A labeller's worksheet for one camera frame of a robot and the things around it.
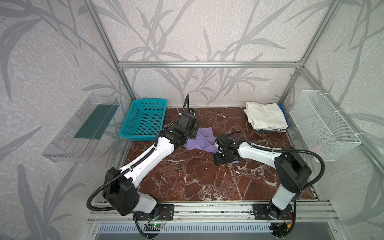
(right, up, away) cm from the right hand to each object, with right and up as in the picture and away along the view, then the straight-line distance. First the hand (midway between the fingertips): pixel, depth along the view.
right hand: (217, 157), depth 90 cm
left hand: (-14, +21, -9) cm, 26 cm away
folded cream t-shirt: (+35, +25, +12) cm, 44 cm away
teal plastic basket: (-54, +24, +26) cm, 65 cm away
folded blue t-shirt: (+53, +33, +25) cm, 67 cm away
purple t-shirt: (-8, +10, -1) cm, 13 cm away
